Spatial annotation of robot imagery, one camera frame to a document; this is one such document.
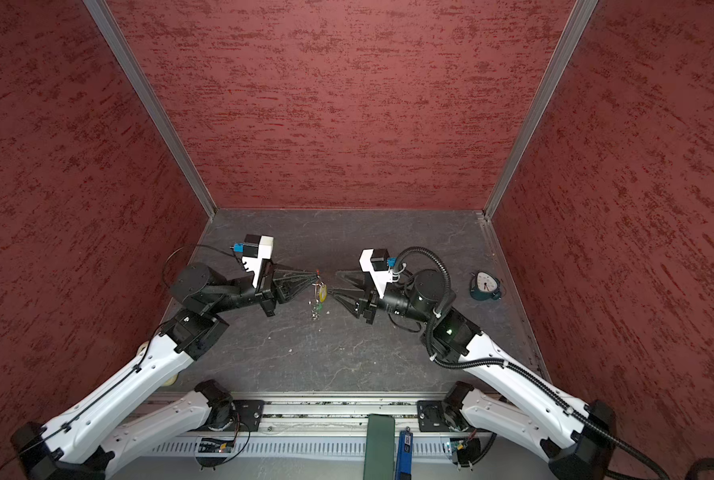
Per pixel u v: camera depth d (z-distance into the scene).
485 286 0.95
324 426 0.73
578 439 0.39
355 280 0.60
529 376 0.44
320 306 0.59
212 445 0.73
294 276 0.53
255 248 0.48
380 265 0.50
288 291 0.54
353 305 0.56
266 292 0.49
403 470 0.64
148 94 0.86
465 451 0.71
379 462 0.71
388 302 0.53
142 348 0.83
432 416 0.74
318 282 0.56
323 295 0.59
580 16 0.71
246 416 0.74
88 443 0.40
